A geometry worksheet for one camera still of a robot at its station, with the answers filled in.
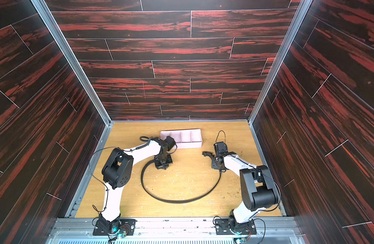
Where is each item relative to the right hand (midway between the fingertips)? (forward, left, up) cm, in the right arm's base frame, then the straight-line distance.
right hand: (221, 163), depth 96 cm
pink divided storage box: (+19, +22, +1) cm, 29 cm away
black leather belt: (-23, +40, 0) cm, 46 cm away
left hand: (-4, +33, -1) cm, 33 cm away
